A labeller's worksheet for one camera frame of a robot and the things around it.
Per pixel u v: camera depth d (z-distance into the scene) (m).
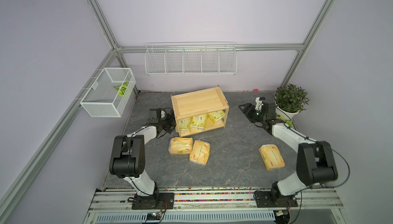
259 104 0.83
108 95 0.82
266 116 0.71
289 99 0.89
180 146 0.89
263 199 0.74
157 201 0.68
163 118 0.84
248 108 0.81
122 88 0.81
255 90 1.24
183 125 0.95
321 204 0.74
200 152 0.85
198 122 0.96
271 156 0.83
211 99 0.89
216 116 0.99
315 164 0.45
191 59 0.99
